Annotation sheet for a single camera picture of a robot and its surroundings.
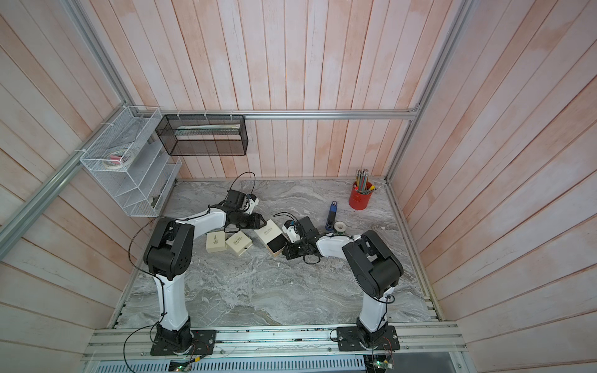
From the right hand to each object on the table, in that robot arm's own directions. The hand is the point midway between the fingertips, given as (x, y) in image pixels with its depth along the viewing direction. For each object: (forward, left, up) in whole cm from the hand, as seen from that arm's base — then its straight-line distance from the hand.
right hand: (283, 251), depth 94 cm
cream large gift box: (+2, +28, +4) cm, 28 cm away
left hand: (+11, +11, +2) cm, 16 cm away
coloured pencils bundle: (+28, -34, +13) cm, 46 cm away
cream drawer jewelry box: (+2, +18, +4) cm, 19 cm away
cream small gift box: (+5, +5, +3) cm, 7 cm away
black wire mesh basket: (+45, +38, +26) cm, 64 cm away
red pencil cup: (+23, -33, +6) cm, 40 cm away
